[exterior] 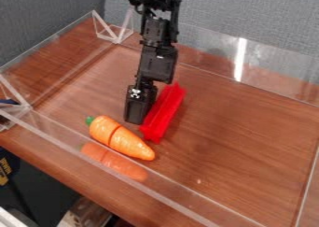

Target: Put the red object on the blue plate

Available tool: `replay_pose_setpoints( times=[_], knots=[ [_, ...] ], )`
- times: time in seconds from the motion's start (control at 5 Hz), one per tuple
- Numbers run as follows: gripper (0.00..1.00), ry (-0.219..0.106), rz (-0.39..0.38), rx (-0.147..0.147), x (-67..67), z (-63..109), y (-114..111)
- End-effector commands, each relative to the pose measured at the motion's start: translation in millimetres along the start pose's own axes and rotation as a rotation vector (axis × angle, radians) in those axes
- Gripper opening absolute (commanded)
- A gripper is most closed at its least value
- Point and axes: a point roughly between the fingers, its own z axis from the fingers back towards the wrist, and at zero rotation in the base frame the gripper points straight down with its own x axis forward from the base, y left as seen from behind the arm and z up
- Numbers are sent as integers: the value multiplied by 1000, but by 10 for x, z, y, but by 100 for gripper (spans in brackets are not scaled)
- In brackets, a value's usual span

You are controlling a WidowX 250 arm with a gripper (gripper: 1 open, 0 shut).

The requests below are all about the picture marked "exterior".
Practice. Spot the red rectangular block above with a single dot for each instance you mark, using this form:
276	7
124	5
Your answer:
162	113

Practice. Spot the wooden box under table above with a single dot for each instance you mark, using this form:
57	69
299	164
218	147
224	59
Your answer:
86	214

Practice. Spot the dark bag with yellow label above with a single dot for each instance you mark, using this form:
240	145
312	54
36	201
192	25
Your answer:
9	166

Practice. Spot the clear acrylic tray enclosure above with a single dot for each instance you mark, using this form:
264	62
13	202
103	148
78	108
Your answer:
234	127

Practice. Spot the orange toy carrot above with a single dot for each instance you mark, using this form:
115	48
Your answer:
114	135

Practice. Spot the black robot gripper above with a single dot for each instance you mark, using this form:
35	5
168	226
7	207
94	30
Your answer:
156	67

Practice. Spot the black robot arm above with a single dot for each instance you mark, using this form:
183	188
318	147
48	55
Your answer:
159	31

